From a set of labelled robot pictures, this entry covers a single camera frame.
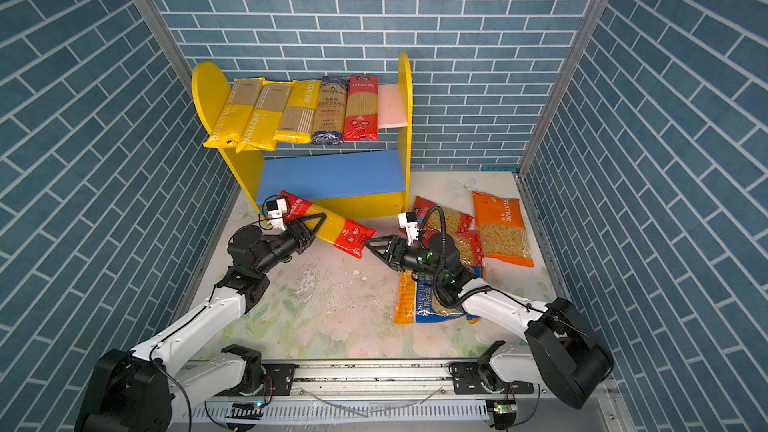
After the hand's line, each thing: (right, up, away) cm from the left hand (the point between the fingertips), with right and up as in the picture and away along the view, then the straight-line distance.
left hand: (326, 220), depth 75 cm
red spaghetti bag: (+6, -4, -2) cm, 7 cm away
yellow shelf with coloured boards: (+8, +10, +22) cm, 25 cm away
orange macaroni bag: (+53, -3, +27) cm, 60 cm away
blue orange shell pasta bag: (+23, -23, +7) cm, 34 cm away
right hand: (+10, -6, -3) cm, 12 cm away
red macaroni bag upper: (+38, -3, +27) cm, 47 cm away
